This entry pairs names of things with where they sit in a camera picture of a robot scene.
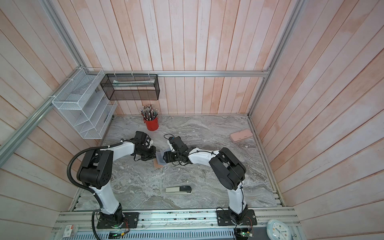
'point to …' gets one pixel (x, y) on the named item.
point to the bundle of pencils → (149, 113)
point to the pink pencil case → (240, 135)
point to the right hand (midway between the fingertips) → (166, 156)
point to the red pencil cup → (153, 125)
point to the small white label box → (68, 231)
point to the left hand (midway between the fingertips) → (158, 157)
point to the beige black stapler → (179, 190)
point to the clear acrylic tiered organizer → (192, 135)
